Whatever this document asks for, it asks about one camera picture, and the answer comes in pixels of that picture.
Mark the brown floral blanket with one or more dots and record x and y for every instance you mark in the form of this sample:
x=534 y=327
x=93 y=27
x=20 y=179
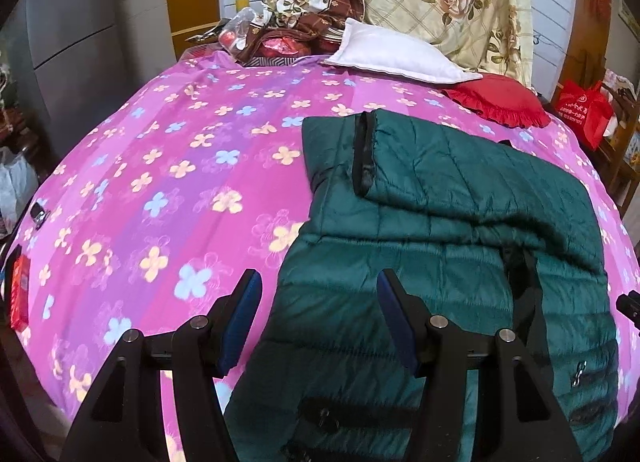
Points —
x=300 y=4

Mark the shiny red package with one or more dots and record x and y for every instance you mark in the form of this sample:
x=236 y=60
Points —
x=280 y=46

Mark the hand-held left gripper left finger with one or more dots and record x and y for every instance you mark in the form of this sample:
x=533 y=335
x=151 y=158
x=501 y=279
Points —
x=240 y=327

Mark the clear plastic bag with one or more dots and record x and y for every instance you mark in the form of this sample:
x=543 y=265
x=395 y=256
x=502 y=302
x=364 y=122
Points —
x=240 y=26

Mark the white plastic bag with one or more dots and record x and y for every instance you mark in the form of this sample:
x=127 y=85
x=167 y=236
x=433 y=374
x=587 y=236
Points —
x=17 y=187

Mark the white pillow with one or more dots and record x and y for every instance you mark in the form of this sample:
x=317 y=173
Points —
x=390 y=54

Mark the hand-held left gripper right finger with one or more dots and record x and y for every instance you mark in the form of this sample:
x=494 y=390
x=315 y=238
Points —
x=400 y=327

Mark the wooden chair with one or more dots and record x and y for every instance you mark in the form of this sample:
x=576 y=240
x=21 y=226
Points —
x=622 y=141

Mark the grey refrigerator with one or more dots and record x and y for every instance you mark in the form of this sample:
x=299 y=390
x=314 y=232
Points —
x=80 y=31

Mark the dark green puffer jacket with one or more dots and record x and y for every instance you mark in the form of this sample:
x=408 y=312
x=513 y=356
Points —
x=450 y=192

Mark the red flat packet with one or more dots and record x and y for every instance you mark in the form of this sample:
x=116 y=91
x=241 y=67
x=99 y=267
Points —
x=19 y=287

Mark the red shopping bag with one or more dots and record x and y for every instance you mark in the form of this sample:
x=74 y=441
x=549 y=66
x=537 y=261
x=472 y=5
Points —
x=582 y=111

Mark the pink floral bedsheet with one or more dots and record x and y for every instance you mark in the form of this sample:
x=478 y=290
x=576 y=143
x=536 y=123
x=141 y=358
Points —
x=175 y=166

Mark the small black device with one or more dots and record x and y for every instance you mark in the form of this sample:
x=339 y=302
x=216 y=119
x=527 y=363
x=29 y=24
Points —
x=40 y=215

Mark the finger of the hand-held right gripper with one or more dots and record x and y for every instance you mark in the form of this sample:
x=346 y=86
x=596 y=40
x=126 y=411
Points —
x=630 y=307

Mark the red ruffled cushion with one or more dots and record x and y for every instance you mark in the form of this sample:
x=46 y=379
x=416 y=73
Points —
x=500 y=96

